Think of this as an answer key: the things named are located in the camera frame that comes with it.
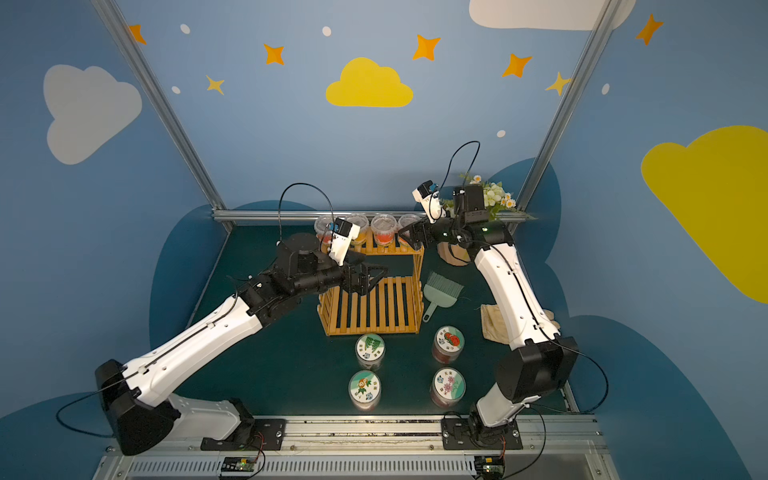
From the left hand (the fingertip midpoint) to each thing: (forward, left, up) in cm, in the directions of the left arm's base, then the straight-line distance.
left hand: (376, 257), depth 67 cm
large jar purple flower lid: (-20, -19, -26) cm, 38 cm away
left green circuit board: (-38, +33, -36) cm, 61 cm away
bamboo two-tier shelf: (+7, -6, -34) cm, 35 cm away
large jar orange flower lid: (-22, +2, -27) cm, 35 cm away
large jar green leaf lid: (-12, +2, -26) cm, 29 cm away
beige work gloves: (+1, -37, -34) cm, 51 cm away
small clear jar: (+10, +15, -1) cm, 18 cm away
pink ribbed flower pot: (+1, -18, +1) cm, 18 cm away
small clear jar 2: (+11, -2, -1) cm, 11 cm away
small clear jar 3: (+14, -7, -1) cm, 15 cm away
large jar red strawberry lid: (-9, -20, -27) cm, 35 cm away
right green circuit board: (-36, -29, -37) cm, 60 cm away
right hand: (+13, -10, -2) cm, 17 cm away
